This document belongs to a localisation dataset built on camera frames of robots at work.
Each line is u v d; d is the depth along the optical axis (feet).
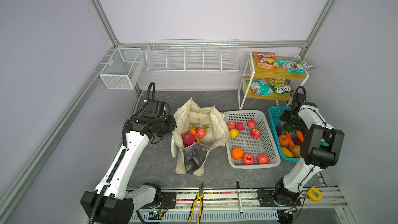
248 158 2.66
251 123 3.16
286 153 2.74
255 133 3.00
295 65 2.59
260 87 3.16
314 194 2.42
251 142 3.02
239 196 2.46
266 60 2.83
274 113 3.01
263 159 2.66
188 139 2.64
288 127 3.08
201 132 2.87
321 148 1.63
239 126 3.14
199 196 2.46
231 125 3.14
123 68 3.31
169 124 2.15
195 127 3.09
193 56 3.23
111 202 1.19
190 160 2.49
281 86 3.17
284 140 2.91
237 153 2.71
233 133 3.00
